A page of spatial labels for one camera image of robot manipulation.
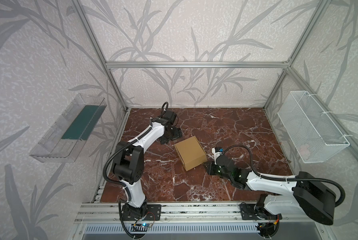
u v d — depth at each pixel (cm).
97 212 75
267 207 61
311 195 42
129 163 48
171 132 81
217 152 76
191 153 91
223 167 63
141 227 72
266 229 73
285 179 47
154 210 74
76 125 69
